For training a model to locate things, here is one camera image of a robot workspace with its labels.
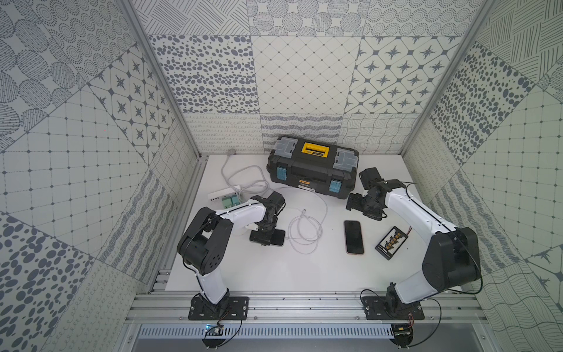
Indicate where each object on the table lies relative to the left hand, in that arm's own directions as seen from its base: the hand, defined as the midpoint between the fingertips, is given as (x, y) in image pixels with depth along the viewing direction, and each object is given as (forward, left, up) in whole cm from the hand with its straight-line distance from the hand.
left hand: (270, 227), depth 93 cm
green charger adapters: (+12, +20, +2) cm, 24 cm away
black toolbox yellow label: (+19, -24, +17) cm, 35 cm away
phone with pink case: (-3, -35, -1) cm, 36 cm away
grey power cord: (+46, +27, +1) cm, 53 cm away
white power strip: (+15, +23, +4) cm, 28 cm away
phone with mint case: (-4, -4, 0) cm, 6 cm away
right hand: (+3, -37, +9) cm, 38 cm away
